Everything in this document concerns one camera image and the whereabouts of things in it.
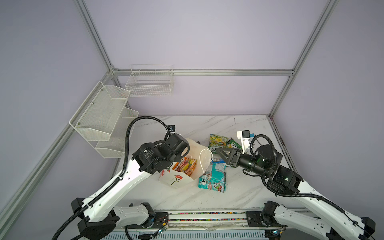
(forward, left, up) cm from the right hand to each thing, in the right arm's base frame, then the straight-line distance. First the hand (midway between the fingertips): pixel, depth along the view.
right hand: (217, 150), depth 60 cm
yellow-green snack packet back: (+27, -5, -32) cm, 42 cm away
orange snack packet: (+6, +15, -26) cm, 30 cm away
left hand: (+4, +20, -5) cm, 21 cm away
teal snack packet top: (0, -1, -29) cm, 29 cm away
